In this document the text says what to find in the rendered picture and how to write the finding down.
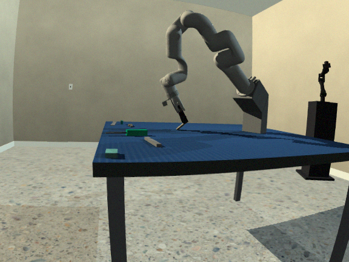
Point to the dark blue grid mat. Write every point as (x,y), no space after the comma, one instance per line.
(205,142)

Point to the green-handled screwdriver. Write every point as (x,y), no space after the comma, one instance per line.
(134,132)

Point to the pale green block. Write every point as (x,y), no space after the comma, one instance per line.
(111,153)

